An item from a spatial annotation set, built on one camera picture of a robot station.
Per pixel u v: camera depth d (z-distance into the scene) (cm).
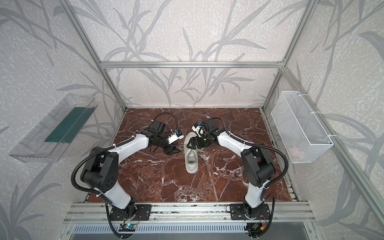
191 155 87
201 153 95
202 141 79
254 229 75
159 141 77
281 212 75
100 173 46
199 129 82
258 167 47
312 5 70
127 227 72
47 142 63
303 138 61
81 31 78
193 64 96
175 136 80
